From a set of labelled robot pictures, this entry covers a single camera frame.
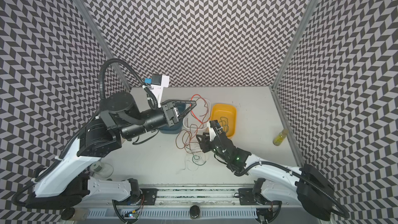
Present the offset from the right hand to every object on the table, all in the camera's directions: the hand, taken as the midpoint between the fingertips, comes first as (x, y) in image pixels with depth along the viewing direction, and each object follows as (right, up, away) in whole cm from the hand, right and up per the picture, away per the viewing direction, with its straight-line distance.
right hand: (200, 134), depth 76 cm
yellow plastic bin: (+16, +7, +27) cm, 32 cm away
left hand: (0, +15, -33) cm, 36 cm away
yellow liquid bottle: (+43, -4, +9) cm, 44 cm away
